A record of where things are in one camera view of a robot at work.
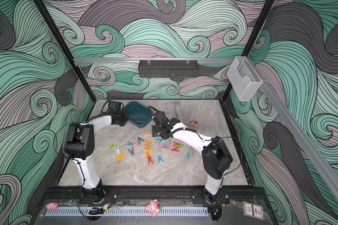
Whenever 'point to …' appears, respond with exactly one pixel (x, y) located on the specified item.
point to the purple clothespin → (165, 146)
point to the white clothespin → (117, 150)
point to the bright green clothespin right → (179, 146)
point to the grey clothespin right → (191, 149)
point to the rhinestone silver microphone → (178, 109)
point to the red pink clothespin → (175, 149)
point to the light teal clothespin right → (188, 156)
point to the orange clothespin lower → (148, 155)
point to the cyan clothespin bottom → (160, 159)
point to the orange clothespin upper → (148, 143)
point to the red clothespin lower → (149, 159)
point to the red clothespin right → (176, 144)
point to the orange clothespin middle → (147, 150)
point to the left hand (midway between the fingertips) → (130, 115)
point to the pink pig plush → (153, 207)
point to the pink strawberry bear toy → (194, 123)
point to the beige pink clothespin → (136, 143)
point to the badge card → (252, 210)
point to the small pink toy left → (52, 206)
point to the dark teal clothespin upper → (140, 139)
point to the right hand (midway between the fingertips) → (157, 132)
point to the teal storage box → (139, 115)
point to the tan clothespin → (147, 134)
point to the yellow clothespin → (120, 157)
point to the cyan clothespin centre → (160, 140)
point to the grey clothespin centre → (169, 142)
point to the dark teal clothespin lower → (131, 152)
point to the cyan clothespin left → (129, 144)
